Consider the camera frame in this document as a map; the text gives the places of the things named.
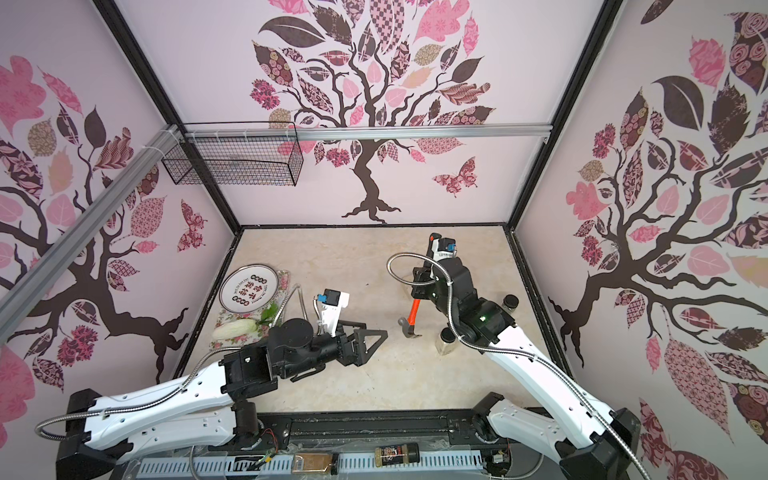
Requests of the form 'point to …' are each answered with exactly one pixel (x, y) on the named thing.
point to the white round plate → (248, 288)
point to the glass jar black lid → (446, 340)
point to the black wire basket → (236, 153)
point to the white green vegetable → (235, 328)
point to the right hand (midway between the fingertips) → (416, 267)
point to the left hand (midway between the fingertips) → (377, 338)
